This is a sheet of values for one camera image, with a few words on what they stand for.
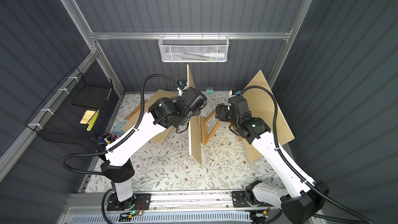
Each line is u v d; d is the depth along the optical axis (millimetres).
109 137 806
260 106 620
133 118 1014
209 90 1198
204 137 911
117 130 970
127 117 994
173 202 753
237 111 541
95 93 811
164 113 422
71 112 739
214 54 908
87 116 746
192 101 464
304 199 369
